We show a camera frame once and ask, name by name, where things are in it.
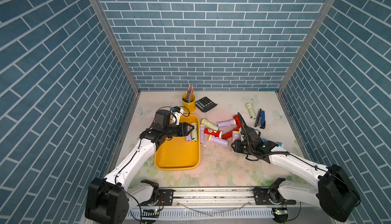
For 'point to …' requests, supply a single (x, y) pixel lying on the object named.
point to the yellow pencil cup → (189, 103)
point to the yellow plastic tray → (178, 154)
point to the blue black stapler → (260, 120)
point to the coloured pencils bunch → (191, 89)
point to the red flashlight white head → (217, 134)
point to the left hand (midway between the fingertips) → (194, 128)
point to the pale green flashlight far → (251, 111)
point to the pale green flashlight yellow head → (194, 133)
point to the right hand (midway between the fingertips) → (234, 146)
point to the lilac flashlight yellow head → (219, 141)
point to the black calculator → (205, 104)
